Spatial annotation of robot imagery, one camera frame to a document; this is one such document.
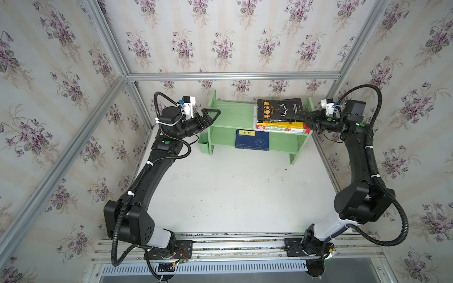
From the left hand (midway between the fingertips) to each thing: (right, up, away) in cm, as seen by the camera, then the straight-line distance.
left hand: (216, 115), depth 69 cm
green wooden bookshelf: (+12, +3, +23) cm, 26 cm away
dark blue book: (+18, -9, +26) cm, 33 cm away
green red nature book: (+40, -5, +9) cm, 41 cm away
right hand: (+40, 0, +6) cm, 40 cm away
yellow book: (+36, -3, +8) cm, 37 cm away
